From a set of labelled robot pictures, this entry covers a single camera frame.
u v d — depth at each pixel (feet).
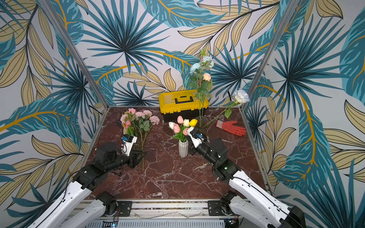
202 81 2.51
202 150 1.96
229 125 3.59
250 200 1.55
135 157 2.05
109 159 1.79
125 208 2.41
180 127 2.36
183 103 3.29
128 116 3.46
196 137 1.80
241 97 2.14
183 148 2.73
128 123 3.30
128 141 2.02
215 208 2.40
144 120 3.39
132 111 3.42
